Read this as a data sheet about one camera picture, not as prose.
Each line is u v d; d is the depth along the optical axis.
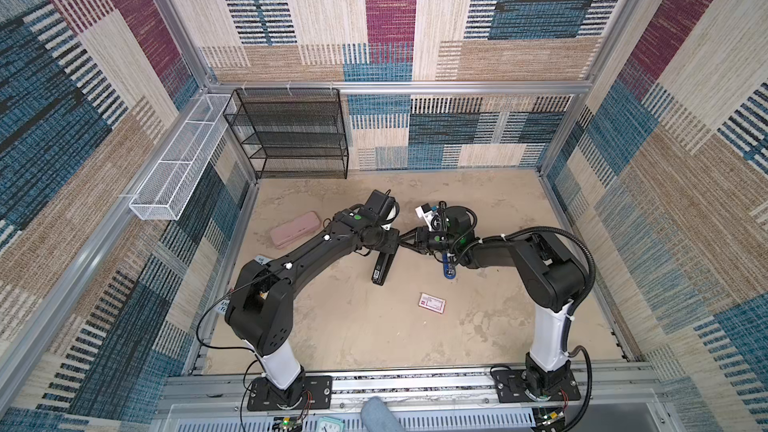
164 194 0.91
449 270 0.93
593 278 0.50
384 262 0.83
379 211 0.68
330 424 0.68
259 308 0.45
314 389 0.74
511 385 0.73
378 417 0.68
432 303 0.87
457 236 0.78
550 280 0.52
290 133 1.11
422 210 0.91
